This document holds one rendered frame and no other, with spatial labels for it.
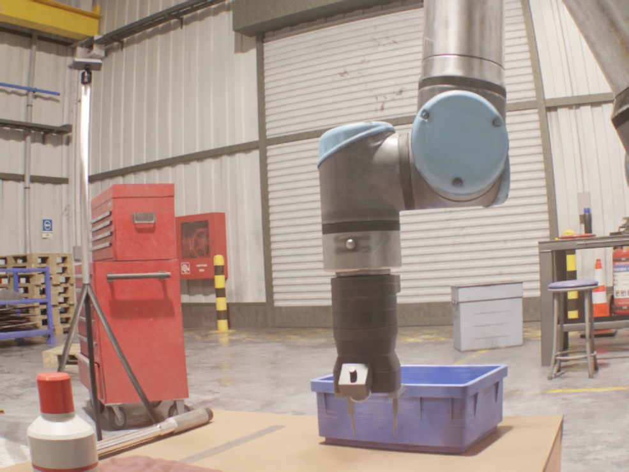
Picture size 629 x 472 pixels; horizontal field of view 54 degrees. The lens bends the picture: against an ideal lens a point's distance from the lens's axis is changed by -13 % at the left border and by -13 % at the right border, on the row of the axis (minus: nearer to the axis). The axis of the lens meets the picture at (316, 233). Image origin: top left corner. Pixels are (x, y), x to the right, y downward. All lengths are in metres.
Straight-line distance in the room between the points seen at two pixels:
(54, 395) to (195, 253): 9.86
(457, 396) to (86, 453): 0.65
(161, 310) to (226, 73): 7.59
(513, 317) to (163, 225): 3.48
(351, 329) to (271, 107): 9.30
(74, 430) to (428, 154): 0.40
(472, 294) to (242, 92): 5.70
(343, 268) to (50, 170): 12.02
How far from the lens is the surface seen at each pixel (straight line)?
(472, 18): 0.67
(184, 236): 10.57
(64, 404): 0.60
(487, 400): 1.17
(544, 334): 4.85
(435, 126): 0.63
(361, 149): 0.78
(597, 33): 0.84
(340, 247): 0.77
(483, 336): 5.98
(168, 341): 3.48
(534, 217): 8.27
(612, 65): 0.84
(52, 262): 9.78
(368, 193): 0.77
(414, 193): 0.77
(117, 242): 3.41
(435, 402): 1.10
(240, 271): 10.20
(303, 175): 9.59
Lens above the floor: 0.78
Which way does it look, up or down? 3 degrees up
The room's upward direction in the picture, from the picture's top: 3 degrees counter-clockwise
